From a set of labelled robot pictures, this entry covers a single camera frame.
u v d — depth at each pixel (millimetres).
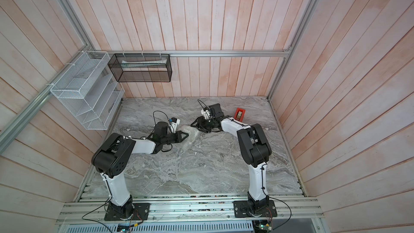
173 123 883
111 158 515
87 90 724
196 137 934
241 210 729
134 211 726
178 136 857
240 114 1015
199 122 872
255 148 542
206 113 949
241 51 1961
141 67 1042
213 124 759
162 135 787
